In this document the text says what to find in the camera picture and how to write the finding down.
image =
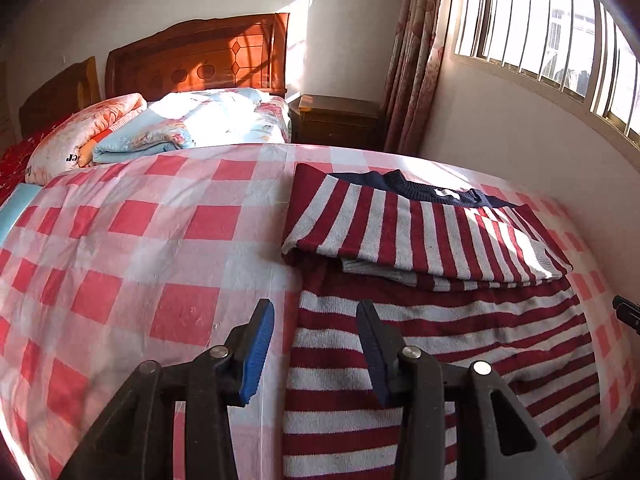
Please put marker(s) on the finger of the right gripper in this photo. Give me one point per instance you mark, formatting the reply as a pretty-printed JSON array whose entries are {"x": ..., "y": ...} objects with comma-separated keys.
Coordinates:
[{"x": 627, "y": 312}]

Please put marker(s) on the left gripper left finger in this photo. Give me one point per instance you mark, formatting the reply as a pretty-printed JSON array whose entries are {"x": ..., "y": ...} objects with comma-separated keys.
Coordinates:
[{"x": 133, "y": 437}]

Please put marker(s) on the red floral bedspread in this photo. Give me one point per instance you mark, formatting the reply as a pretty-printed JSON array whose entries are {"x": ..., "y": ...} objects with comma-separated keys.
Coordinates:
[{"x": 14, "y": 162}]

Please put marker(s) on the red white striped sweater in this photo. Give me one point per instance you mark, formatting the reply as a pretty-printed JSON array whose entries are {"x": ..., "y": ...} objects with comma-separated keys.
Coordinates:
[{"x": 461, "y": 275}]

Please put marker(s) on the pink floral folded quilt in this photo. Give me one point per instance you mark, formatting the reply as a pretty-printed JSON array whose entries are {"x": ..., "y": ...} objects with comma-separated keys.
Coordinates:
[{"x": 60, "y": 150}]

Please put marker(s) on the carved wooden headboard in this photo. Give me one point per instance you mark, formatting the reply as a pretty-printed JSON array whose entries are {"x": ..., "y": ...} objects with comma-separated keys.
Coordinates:
[{"x": 247, "y": 51}]

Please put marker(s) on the light blue floral quilt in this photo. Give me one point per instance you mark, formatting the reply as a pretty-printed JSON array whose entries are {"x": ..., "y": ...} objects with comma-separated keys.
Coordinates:
[{"x": 198, "y": 119}]

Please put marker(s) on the light blue cloth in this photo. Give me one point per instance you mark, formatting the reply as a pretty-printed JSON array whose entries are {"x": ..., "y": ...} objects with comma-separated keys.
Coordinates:
[{"x": 14, "y": 206}]

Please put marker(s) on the barred window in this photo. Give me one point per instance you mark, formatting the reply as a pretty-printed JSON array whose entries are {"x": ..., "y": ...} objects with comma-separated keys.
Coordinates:
[{"x": 571, "y": 51}]

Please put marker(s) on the wooden nightstand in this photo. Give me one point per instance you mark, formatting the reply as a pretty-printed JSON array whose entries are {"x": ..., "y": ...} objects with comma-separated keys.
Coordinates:
[{"x": 334, "y": 121}]

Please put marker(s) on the pink checkered bed sheet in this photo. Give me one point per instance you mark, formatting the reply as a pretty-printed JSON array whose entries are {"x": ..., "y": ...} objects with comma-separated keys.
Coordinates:
[{"x": 158, "y": 258}]

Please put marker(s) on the pink floral curtain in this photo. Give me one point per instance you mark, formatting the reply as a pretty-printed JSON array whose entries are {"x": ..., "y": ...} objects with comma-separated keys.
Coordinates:
[{"x": 418, "y": 49}]

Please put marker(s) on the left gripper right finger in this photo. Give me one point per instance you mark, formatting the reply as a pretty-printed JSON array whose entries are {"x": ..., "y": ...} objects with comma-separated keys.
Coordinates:
[{"x": 496, "y": 438}]

